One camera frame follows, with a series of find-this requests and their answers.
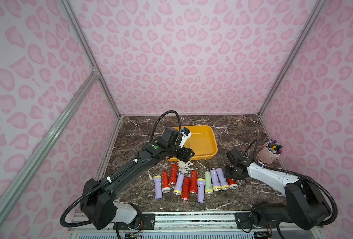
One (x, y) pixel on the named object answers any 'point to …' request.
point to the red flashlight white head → (165, 182)
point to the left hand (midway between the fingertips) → (190, 150)
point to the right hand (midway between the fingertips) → (227, 174)
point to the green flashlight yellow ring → (208, 188)
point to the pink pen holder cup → (270, 151)
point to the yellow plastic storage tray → (203, 142)
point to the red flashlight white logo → (232, 183)
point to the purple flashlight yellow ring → (177, 189)
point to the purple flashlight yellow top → (201, 187)
